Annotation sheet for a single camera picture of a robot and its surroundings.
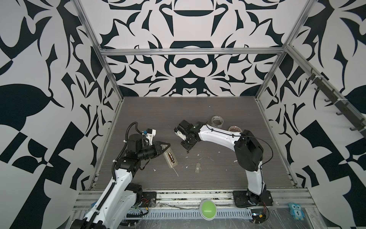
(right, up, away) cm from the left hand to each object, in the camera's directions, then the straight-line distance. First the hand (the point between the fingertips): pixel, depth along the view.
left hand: (170, 143), depth 75 cm
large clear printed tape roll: (+32, +10, +29) cm, 44 cm away
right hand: (+9, -3, +14) cm, 17 cm away
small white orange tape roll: (+43, +5, +27) cm, 51 cm away
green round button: (+19, -31, -5) cm, 36 cm away
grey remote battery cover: (+15, -16, +10) cm, 24 cm away
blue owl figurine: (+62, -31, -5) cm, 69 cm away
